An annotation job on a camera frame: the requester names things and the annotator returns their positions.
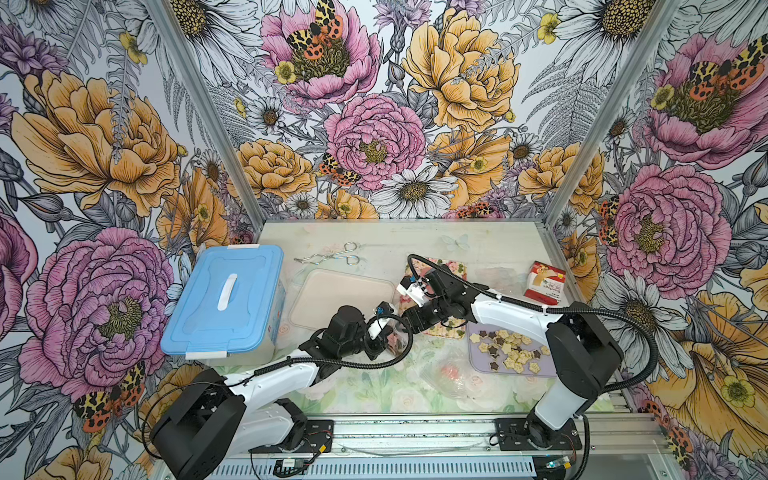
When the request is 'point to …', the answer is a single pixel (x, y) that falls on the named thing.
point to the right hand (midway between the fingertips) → (403, 333)
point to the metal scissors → (349, 247)
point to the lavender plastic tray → (480, 362)
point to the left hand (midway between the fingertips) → (389, 335)
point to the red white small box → (545, 282)
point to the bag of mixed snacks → (444, 374)
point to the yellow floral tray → (455, 329)
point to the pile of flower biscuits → (495, 341)
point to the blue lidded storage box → (230, 308)
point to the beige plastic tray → (315, 296)
